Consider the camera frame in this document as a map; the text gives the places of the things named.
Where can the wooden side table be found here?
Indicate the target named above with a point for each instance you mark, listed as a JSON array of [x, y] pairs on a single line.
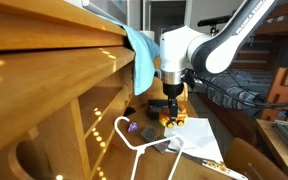
[[274, 143]]

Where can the white paper sheet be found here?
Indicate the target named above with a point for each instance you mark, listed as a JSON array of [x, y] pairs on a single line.
[[197, 136]]

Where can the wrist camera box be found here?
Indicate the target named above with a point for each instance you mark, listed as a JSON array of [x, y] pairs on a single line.
[[189, 80]]

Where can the wooden chair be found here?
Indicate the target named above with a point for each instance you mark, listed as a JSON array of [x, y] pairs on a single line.
[[247, 156]]

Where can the striped grey bedding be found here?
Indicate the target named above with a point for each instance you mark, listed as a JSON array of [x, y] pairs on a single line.
[[244, 93]]

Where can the orange toy car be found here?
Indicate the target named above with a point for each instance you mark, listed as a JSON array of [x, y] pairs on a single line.
[[164, 117]]

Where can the white plastic hanger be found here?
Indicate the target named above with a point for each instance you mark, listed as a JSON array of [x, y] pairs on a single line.
[[138, 149]]

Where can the wooden bunk bed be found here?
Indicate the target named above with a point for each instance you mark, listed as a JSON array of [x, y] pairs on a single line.
[[284, 29]]

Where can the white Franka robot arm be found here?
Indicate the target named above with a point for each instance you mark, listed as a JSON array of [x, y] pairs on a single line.
[[217, 50]]

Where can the wooden roll-top desk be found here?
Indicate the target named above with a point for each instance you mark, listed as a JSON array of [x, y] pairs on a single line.
[[50, 76]]

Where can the orange wooden ladder frame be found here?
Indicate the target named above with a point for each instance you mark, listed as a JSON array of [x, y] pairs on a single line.
[[277, 86]]

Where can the small purple toy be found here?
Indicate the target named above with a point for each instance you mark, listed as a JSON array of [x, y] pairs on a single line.
[[132, 127]]

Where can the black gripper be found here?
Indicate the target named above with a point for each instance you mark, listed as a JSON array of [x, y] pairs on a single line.
[[173, 90]]

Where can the blue cloth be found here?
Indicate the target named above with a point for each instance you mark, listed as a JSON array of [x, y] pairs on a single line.
[[145, 60]]

